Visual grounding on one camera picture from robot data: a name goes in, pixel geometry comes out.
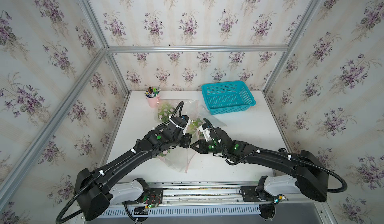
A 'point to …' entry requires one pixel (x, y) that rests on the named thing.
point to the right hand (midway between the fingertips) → (194, 147)
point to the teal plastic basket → (227, 97)
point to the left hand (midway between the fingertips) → (192, 139)
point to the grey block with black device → (282, 150)
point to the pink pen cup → (153, 102)
